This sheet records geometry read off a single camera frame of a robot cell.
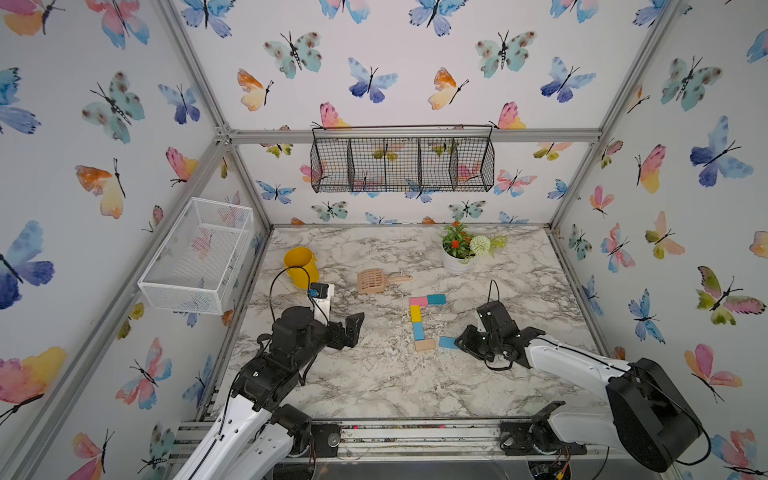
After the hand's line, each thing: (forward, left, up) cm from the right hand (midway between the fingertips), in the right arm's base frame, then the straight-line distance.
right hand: (458, 340), depth 87 cm
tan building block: (0, +9, -3) cm, 10 cm away
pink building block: (+14, +12, -3) cm, 19 cm away
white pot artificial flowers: (+27, -1, +10) cm, 28 cm away
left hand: (-2, +29, +18) cm, 34 cm away
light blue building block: (+1, +3, -4) cm, 5 cm away
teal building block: (+15, +6, -3) cm, 16 cm away
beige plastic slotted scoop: (+21, +27, -3) cm, 34 cm away
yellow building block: (+10, +12, -4) cm, 16 cm away
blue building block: (+4, +11, -4) cm, 13 cm away
